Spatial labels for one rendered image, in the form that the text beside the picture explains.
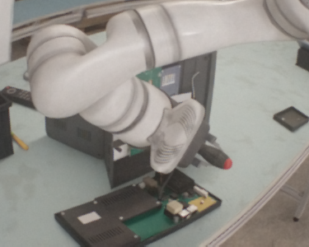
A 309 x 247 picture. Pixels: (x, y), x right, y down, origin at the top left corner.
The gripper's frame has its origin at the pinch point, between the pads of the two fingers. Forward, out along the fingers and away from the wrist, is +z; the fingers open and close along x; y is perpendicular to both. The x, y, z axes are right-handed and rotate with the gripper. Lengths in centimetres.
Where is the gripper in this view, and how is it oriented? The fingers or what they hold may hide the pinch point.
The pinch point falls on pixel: (217, 158)
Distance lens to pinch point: 69.7
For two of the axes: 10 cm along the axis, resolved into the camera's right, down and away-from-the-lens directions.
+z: 5.4, 3.0, 7.9
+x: -5.0, 8.7, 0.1
